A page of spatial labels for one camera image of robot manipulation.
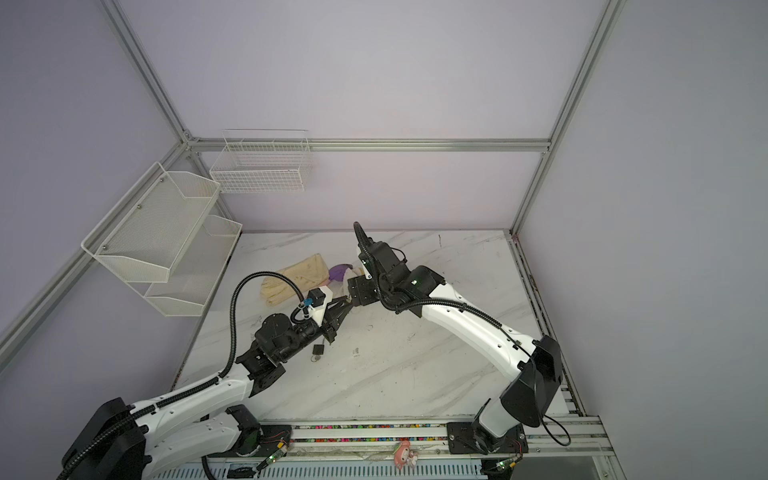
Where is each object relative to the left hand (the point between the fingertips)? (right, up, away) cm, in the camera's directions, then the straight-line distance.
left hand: (347, 301), depth 75 cm
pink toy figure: (+14, -35, -6) cm, 39 cm away
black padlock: (-11, -17, +13) cm, 24 cm away
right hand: (+3, +4, 0) cm, 5 cm away
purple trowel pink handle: (-8, +6, +30) cm, 32 cm away
